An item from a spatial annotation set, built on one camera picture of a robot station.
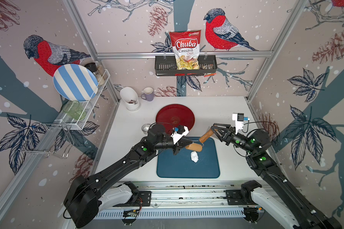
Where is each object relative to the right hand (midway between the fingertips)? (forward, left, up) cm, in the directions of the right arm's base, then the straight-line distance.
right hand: (213, 126), depth 66 cm
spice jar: (+32, +65, +6) cm, 72 cm away
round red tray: (+30, +23, -31) cm, 49 cm away
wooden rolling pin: (-4, +6, -12) cm, 14 cm away
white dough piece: (-3, +7, -28) cm, 29 cm away
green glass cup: (+5, +69, +4) cm, 70 cm away
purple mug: (+45, +42, -22) cm, 66 cm away
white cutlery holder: (+40, +56, -20) cm, 71 cm away
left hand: (-4, +9, -5) cm, 11 cm away
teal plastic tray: (-9, +15, -31) cm, 35 cm away
